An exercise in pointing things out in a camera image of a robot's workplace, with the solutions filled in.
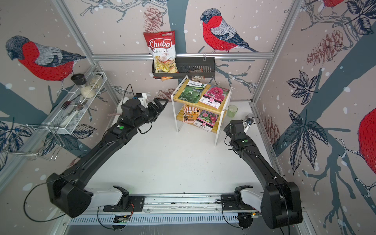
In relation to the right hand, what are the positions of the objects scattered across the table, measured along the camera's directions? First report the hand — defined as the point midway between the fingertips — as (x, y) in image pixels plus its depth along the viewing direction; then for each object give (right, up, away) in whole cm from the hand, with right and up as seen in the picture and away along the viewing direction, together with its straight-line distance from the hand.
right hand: (233, 127), depth 86 cm
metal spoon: (-82, +12, -15) cm, 84 cm away
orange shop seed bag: (-26, +9, +6) cm, 28 cm away
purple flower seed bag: (-17, +4, +1) cm, 17 cm away
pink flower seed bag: (-13, +18, -9) cm, 24 cm away
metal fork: (-88, +14, -15) cm, 90 cm away
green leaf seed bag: (-25, +21, -6) cm, 33 cm away
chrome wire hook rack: (-92, +3, -25) cm, 95 cm away
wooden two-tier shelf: (-21, +12, -12) cm, 27 cm away
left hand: (-37, +15, -15) cm, 43 cm away
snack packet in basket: (-22, +31, +3) cm, 38 cm away
